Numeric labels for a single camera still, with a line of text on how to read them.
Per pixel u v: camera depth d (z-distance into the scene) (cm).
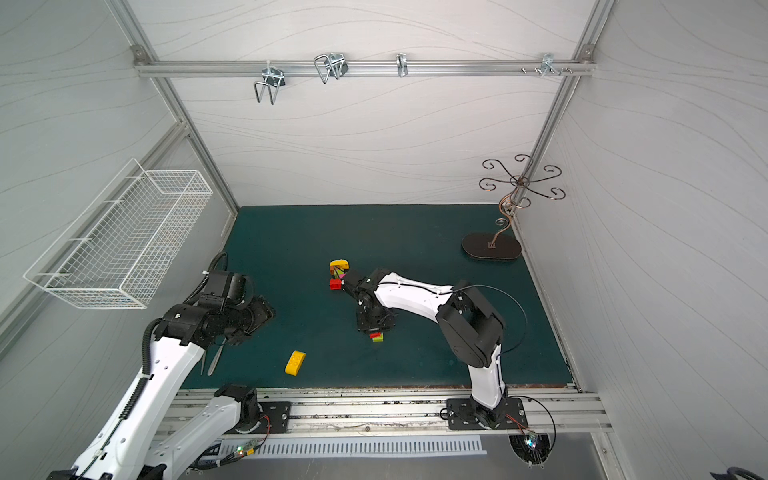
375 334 84
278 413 74
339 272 98
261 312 66
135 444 39
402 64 79
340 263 101
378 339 86
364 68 78
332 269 99
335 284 96
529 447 72
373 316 74
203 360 49
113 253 67
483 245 108
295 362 81
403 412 75
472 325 49
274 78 78
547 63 76
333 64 77
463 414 73
